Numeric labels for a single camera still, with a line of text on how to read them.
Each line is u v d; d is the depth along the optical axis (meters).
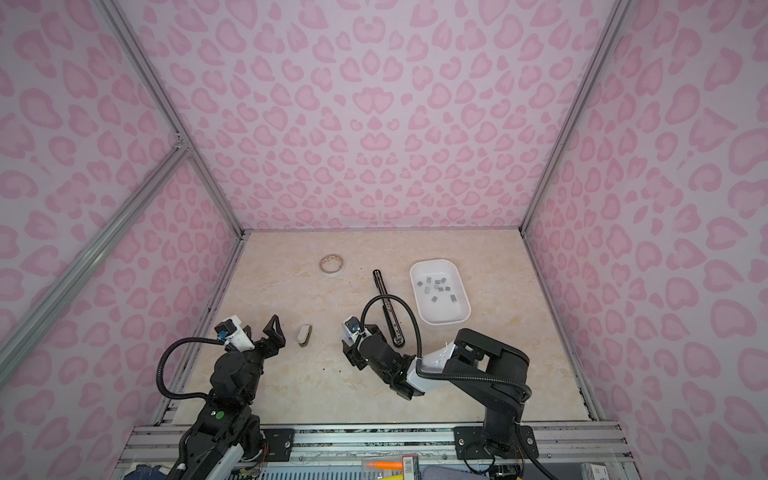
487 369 0.48
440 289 1.03
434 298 1.02
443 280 1.05
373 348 0.67
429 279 1.06
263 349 0.70
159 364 0.53
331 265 1.09
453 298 1.00
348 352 0.76
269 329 0.72
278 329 0.78
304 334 0.89
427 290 1.03
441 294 1.01
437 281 1.05
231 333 0.66
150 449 0.75
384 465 0.70
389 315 0.95
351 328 0.73
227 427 0.58
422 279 1.06
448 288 1.03
